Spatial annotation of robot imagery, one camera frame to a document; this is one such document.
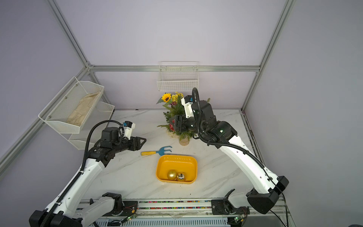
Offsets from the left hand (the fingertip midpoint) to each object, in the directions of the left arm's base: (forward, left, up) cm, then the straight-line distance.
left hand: (141, 141), depth 78 cm
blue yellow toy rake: (+4, -8, -19) cm, 21 cm away
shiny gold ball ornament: (-14, -23, -15) cm, 31 cm away
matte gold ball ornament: (-13, -17, -15) cm, 26 cm away
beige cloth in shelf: (+9, +34, +11) cm, 36 cm away
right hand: (0, -21, +17) cm, 27 cm away
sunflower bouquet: (+29, -15, +6) cm, 33 cm away
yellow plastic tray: (-5, -26, -20) cm, 33 cm away
